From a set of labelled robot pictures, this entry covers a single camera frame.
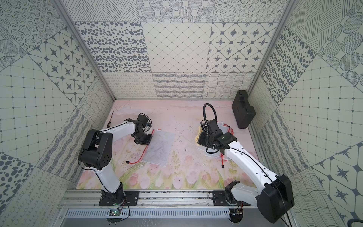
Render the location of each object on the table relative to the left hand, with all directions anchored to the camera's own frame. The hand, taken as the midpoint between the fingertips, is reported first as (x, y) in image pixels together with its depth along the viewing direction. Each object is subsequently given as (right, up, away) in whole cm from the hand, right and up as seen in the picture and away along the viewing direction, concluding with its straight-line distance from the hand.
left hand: (152, 143), depth 93 cm
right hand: (+31, +4, -13) cm, 34 cm away
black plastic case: (+61, +21, -2) cm, 65 cm away
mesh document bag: (+37, +3, -33) cm, 49 cm away
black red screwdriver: (-35, +13, +11) cm, 39 cm away
